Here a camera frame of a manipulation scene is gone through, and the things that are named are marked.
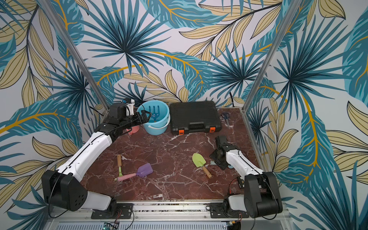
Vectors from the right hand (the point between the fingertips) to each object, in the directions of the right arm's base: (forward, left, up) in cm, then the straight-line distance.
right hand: (215, 159), depth 89 cm
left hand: (+16, +41, +24) cm, 50 cm away
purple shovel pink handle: (-6, +45, -2) cm, 45 cm away
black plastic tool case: (+32, +9, +5) cm, 34 cm away
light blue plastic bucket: (+20, +34, +15) cm, 43 cm away
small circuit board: (-13, -13, -3) cm, 19 cm away
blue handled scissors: (+38, -15, -2) cm, 41 cm away
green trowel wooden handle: (0, +10, -2) cm, 10 cm away
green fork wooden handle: (-1, +59, -1) cm, 59 cm away
